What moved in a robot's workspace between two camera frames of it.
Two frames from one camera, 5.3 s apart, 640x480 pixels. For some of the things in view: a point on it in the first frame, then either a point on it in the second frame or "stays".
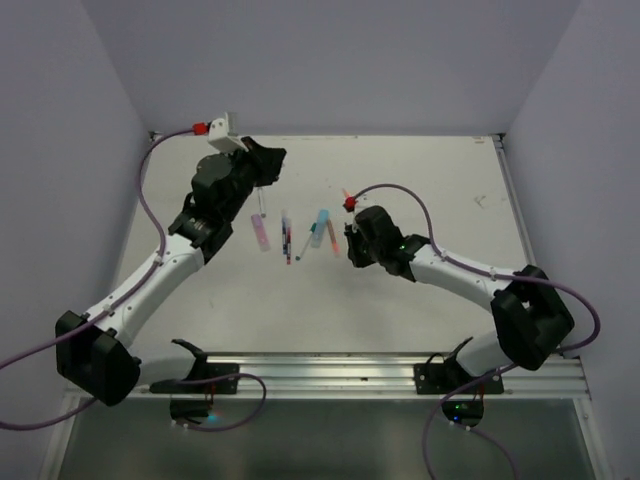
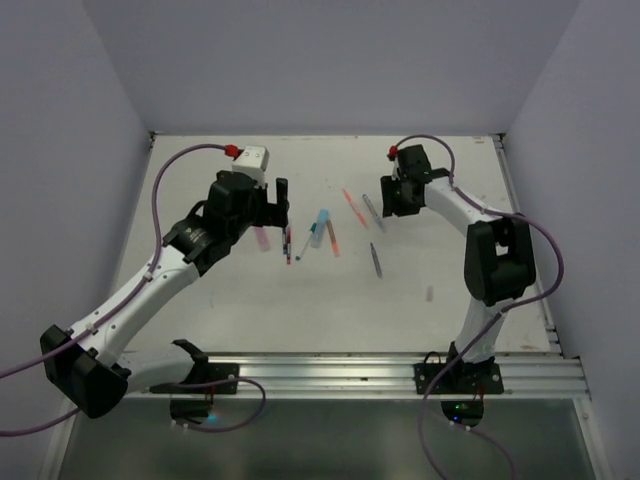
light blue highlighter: x=322 y=220 stays
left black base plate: x=202 y=370 stays
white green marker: x=312 y=230 stays
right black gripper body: x=362 y=255 to x=408 y=206
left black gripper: x=272 y=164 to x=272 y=214
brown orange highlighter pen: x=336 y=248 stays
